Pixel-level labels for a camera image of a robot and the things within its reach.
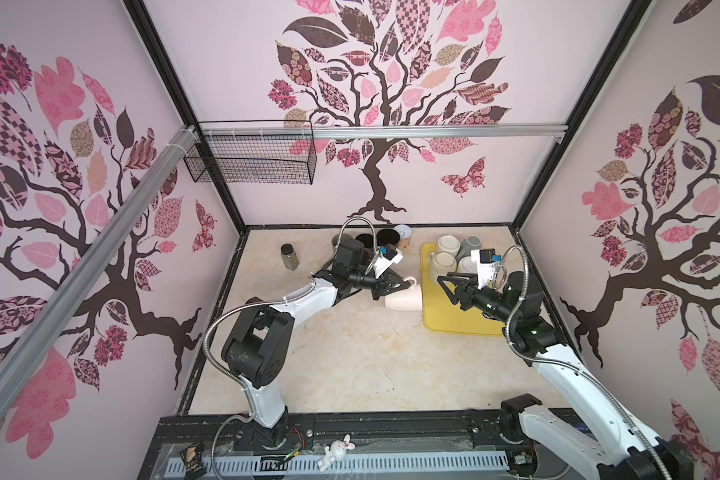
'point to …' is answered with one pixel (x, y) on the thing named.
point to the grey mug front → (335, 239)
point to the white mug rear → (449, 243)
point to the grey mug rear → (471, 243)
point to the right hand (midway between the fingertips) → (445, 274)
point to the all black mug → (387, 235)
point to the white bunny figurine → (336, 451)
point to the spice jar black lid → (289, 256)
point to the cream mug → (441, 263)
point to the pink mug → (409, 299)
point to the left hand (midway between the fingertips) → (406, 285)
